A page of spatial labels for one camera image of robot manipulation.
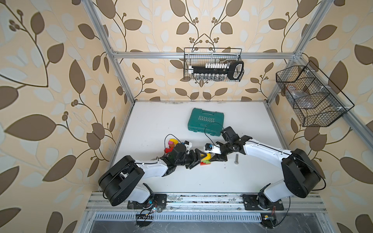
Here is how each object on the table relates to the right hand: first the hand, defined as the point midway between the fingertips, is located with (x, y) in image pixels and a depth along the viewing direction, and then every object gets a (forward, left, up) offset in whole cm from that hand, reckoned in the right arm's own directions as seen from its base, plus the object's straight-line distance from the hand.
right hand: (210, 153), depth 86 cm
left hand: (-3, +5, +4) cm, 7 cm away
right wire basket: (+13, -53, +28) cm, 62 cm away
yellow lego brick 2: (+9, +22, -1) cm, 24 cm away
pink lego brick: (+10, +25, -2) cm, 27 cm away
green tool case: (+25, 0, -1) cm, 25 cm away
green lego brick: (-5, +2, -1) cm, 5 cm away
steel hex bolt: (-4, -16, -5) cm, 17 cm away
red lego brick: (-4, +5, -4) cm, 8 cm away
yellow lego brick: (-4, +2, +3) cm, 5 cm away
